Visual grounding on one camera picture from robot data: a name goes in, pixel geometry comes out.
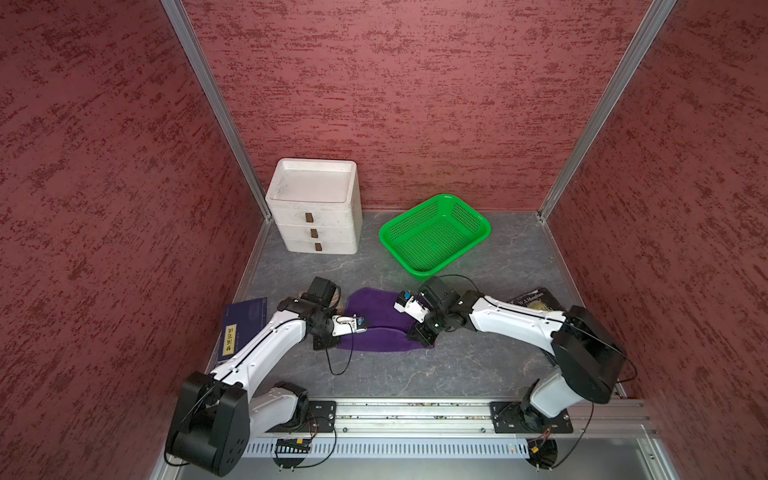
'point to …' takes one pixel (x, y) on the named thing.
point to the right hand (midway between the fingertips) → (411, 341)
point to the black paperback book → (540, 298)
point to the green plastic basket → (432, 234)
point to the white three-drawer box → (317, 203)
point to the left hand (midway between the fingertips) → (332, 335)
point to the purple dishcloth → (387, 328)
